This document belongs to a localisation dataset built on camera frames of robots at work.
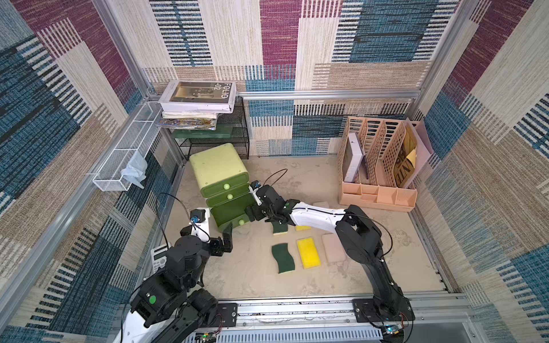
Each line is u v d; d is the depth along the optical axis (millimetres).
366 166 1041
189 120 826
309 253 849
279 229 919
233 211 943
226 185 849
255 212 827
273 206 728
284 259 853
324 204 992
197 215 542
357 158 940
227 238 591
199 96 832
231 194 909
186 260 447
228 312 743
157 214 1003
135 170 662
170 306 436
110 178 687
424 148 813
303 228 939
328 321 732
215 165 934
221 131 992
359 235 541
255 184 827
